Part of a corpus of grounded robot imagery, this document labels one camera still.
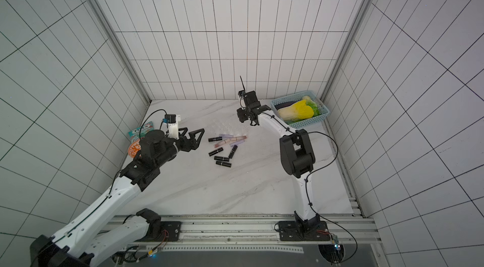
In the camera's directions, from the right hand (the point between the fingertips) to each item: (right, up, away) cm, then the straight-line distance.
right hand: (235, 111), depth 99 cm
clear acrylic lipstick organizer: (-3, -7, +6) cm, 10 cm away
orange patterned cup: (-52, -19, -4) cm, 56 cm away
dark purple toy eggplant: (+27, +3, +10) cm, 29 cm away
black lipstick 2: (-7, -24, -6) cm, 26 cm away
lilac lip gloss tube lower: (0, -17, +1) cm, 17 cm away
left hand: (-16, -9, -23) cm, 30 cm away
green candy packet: (-54, -12, +4) cm, 55 cm away
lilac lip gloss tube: (-5, -13, +4) cm, 15 cm away
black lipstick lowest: (-5, -26, -9) cm, 28 cm away
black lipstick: (-11, -15, +1) cm, 19 cm away
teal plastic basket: (+35, -6, +2) cm, 36 cm away
